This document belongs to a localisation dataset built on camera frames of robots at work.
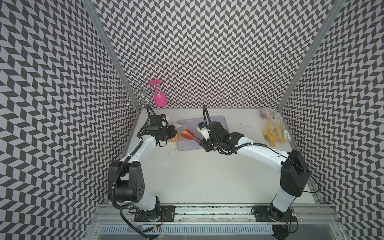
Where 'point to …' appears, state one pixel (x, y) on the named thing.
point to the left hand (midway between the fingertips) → (177, 131)
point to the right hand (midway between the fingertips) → (203, 143)
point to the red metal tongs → (190, 137)
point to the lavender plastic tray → (185, 144)
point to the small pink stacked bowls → (264, 111)
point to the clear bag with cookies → (178, 137)
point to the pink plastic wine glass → (160, 99)
